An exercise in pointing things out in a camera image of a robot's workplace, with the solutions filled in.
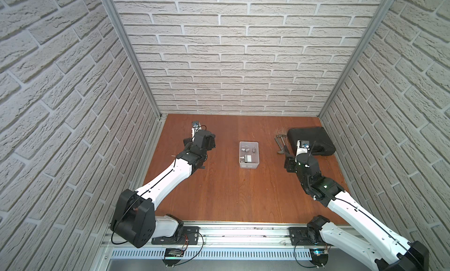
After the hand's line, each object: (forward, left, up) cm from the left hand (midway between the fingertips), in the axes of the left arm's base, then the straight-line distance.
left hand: (203, 133), depth 84 cm
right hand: (-11, -44, -1) cm, 45 cm away
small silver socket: (+2, -24, -18) cm, 30 cm away
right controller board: (-48, -50, -20) cm, 73 cm away
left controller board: (-47, +10, -20) cm, 52 cm away
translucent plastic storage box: (0, -25, -20) cm, 32 cm away
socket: (-2, -21, -18) cm, 28 cm away
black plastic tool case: (+2, -67, -13) cm, 69 cm away
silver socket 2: (+3, -21, -18) cm, 28 cm away
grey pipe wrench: (+3, -45, -19) cm, 49 cm away
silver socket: (+3, -28, -19) cm, 34 cm away
